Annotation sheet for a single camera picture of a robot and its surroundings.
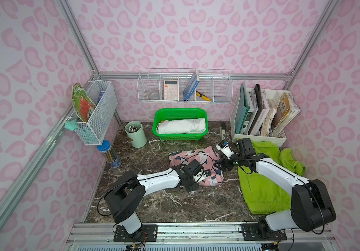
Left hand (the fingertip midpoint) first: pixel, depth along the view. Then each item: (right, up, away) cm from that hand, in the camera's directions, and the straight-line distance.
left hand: (193, 177), depth 88 cm
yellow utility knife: (+7, +47, +10) cm, 49 cm away
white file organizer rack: (+37, +35, 0) cm, 51 cm away
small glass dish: (-24, +47, +6) cm, 53 cm away
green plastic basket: (-9, +40, +30) cm, 51 cm away
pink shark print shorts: (+10, +9, +8) cm, 15 cm away
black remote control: (+21, +26, +22) cm, 40 cm away
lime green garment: (+37, -8, -6) cm, 38 cm away
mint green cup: (-35, +27, +5) cm, 44 cm away
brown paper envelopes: (+55, +37, +5) cm, 66 cm away
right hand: (+14, +10, -1) cm, 17 cm away
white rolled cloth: (-1, +29, +13) cm, 32 cm away
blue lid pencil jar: (-46, +13, -2) cm, 48 cm away
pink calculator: (-13, +51, +7) cm, 53 cm away
